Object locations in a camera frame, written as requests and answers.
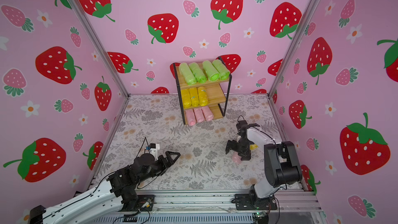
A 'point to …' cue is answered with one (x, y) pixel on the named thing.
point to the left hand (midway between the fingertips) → (178, 158)
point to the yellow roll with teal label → (202, 96)
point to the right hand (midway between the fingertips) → (236, 156)
